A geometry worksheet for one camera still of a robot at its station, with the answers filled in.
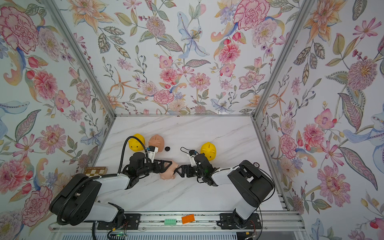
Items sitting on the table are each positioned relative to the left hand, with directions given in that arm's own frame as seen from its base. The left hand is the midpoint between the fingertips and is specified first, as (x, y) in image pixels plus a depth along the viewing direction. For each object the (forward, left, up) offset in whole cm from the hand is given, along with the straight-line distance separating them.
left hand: (169, 162), depth 86 cm
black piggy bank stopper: (+14, +3, -8) cm, 16 cm away
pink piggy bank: (+15, +9, +1) cm, 17 cm away
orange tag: (-28, -11, -7) cm, 30 cm away
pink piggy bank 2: (-7, 0, +1) cm, 7 cm away
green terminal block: (-29, -2, -6) cm, 29 cm away
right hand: (-1, -7, -5) cm, 8 cm away
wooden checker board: (-3, +44, -5) cm, 45 cm away
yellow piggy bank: (+12, +22, 0) cm, 25 cm away
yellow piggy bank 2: (+7, -24, +1) cm, 25 cm away
